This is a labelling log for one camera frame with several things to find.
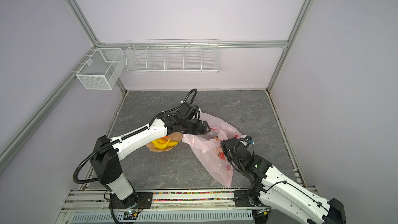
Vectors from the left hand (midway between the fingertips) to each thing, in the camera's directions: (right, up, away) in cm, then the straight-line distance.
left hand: (205, 132), depth 79 cm
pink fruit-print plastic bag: (+1, -5, -9) cm, 10 cm away
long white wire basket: (-21, +46, +20) cm, 54 cm away
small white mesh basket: (-68, +38, +23) cm, 81 cm away
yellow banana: (-24, -7, +6) cm, 25 cm away
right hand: (+7, -4, -3) cm, 9 cm away
